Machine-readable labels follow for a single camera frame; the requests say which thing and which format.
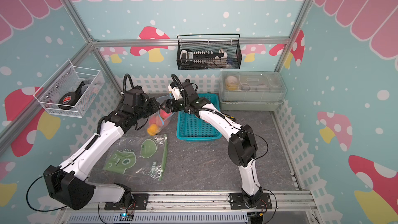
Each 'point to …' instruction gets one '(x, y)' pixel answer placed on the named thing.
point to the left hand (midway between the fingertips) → (161, 105)
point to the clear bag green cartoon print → (142, 155)
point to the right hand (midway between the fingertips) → (166, 105)
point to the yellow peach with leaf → (152, 129)
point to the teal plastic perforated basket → (189, 127)
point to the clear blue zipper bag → (165, 117)
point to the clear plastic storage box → (251, 90)
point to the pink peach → (155, 120)
